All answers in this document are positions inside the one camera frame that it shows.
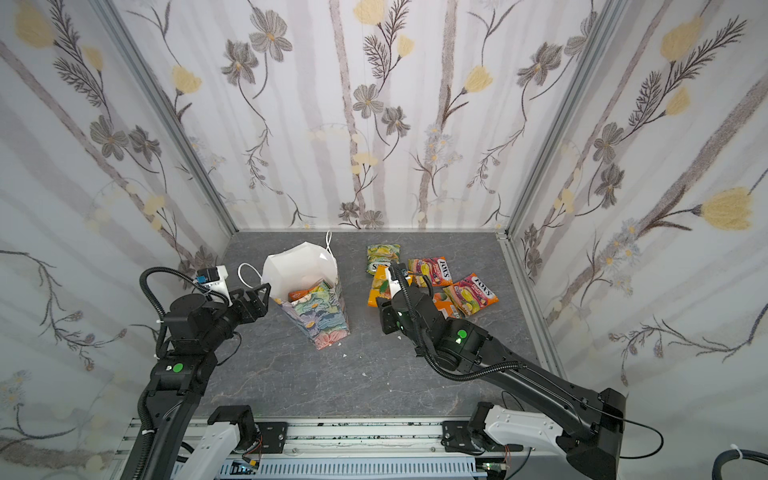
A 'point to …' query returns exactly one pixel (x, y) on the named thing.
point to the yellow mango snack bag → (381, 286)
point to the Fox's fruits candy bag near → (471, 294)
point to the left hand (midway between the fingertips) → (253, 280)
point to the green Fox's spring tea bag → (381, 254)
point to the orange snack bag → (293, 295)
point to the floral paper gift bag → (302, 278)
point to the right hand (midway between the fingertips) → (386, 294)
